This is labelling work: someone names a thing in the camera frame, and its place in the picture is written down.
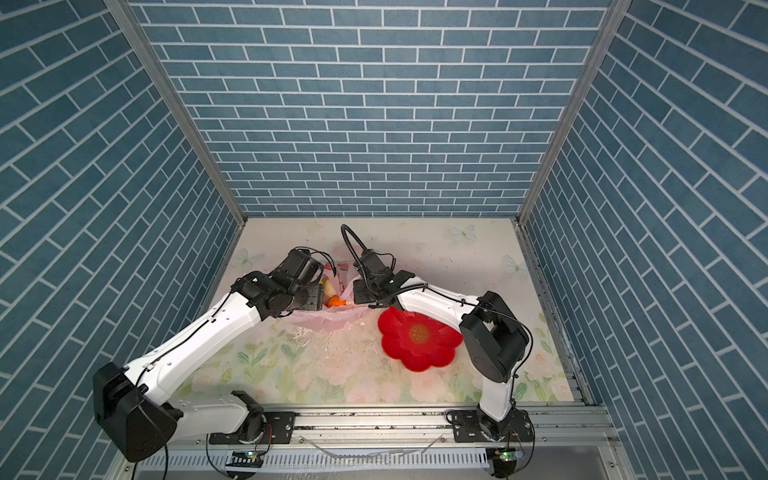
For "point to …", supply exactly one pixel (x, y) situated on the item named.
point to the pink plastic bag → (329, 318)
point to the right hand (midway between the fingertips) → (355, 287)
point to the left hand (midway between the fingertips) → (313, 295)
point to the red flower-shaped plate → (418, 342)
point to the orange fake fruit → (334, 301)
